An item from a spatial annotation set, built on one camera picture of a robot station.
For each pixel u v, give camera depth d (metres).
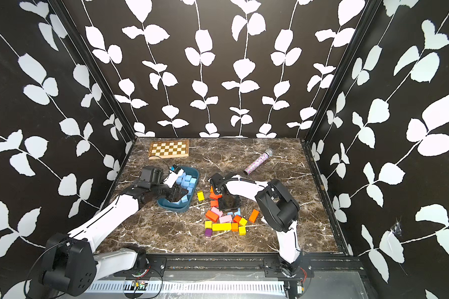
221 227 0.84
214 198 0.93
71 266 0.40
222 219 0.86
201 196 0.94
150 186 0.65
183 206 0.86
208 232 0.82
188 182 0.96
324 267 0.76
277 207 0.50
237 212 0.86
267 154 1.10
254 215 0.88
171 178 0.74
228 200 0.78
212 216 0.86
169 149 1.12
